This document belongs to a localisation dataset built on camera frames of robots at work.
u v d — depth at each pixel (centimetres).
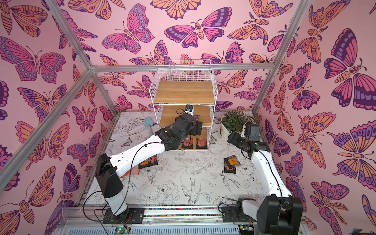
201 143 100
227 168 90
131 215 73
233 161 92
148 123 114
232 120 88
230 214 73
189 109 66
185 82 79
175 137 57
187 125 58
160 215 75
